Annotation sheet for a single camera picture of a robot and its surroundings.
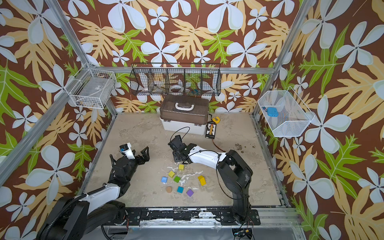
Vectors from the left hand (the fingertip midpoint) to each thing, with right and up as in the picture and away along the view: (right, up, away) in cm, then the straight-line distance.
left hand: (140, 147), depth 86 cm
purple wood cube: (+29, -25, -3) cm, 39 cm away
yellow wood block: (+36, -19, 0) cm, 41 cm away
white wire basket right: (+84, +17, -8) cm, 86 cm away
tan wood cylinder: (+17, -23, -4) cm, 29 cm away
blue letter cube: (+14, -19, 0) cm, 24 cm away
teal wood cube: (+23, -24, -3) cm, 33 cm away
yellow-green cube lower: (+18, -16, +1) cm, 24 cm away
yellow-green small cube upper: (+23, -13, +5) cm, 27 cm away
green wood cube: (+21, -19, +1) cm, 28 cm away
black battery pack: (+44, +10, +22) cm, 50 cm away
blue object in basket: (+77, +21, -1) cm, 79 cm away
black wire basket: (+20, +43, +12) cm, 49 cm away
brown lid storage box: (+26, +20, +8) cm, 33 cm away
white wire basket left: (-28, +35, +1) cm, 45 cm away
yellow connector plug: (+49, +18, +29) cm, 60 cm away
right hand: (+21, -5, +6) cm, 23 cm away
